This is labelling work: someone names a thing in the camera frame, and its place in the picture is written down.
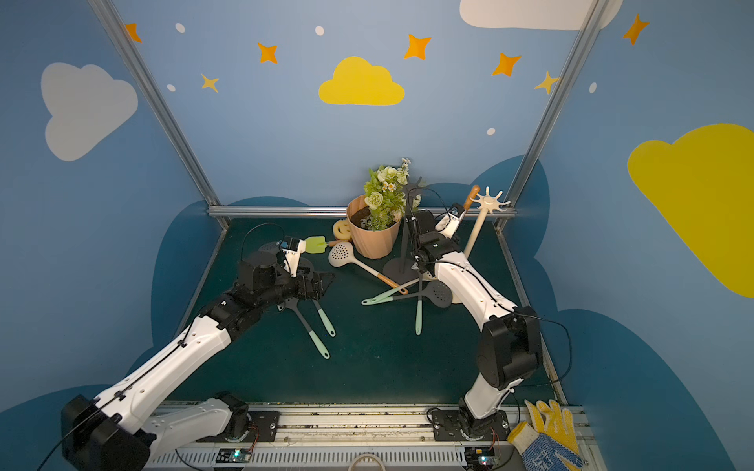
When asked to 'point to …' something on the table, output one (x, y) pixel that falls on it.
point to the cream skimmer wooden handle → (344, 253)
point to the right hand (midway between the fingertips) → (454, 230)
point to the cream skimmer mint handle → (368, 301)
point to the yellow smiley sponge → (342, 230)
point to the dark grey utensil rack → (403, 271)
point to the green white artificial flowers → (385, 196)
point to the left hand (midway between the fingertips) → (327, 271)
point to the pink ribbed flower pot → (367, 242)
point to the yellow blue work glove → (552, 444)
